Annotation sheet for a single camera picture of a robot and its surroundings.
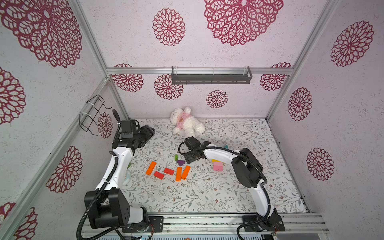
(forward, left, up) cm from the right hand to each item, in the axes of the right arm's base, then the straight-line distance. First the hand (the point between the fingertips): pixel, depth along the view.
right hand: (189, 154), depth 98 cm
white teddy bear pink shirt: (+24, +4, +5) cm, 25 cm away
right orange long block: (-12, +2, -2) cm, 12 cm away
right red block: (-11, +12, -2) cm, 17 cm away
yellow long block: (-18, -13, +24) cm, 32 cm away
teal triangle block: (+7, -25, -2) cm, 26 cm away
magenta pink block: (-9, -18, -1) cm, 20 cm away
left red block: (-14, +18, -1) cm, 23 cm away
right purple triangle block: (-6, +5, 0) cm, 8 cm away
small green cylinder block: (-2, +8, -1) cm, 9 cm away
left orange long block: (-10, +24, -2) cm, 26 cm away
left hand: (+1, +20, +20) cm, 29 cm away
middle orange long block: (-13, +6, -1) cm, 14 cm away
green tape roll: (-9, +38, -1) cm, 39 cm away
